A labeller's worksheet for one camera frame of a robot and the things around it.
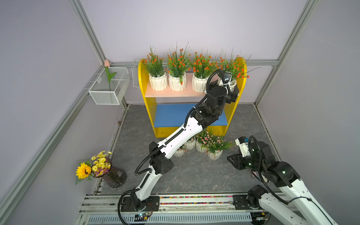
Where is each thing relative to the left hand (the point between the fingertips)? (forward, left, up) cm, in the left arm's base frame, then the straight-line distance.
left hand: (230, 83), depth 66 cm
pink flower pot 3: (-13, +12, -30) cm, 35 cm away
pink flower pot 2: (-11, +19, -39) cm, 45 cm away
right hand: (-25, 0, -28) cm, 37 cm away
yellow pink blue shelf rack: (+13, +31, -30) cm, 45 cm away
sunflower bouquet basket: (-27, +62, -22) cm, 72 cm away
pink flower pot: (-15, +25, -39) cm, 49 cm away
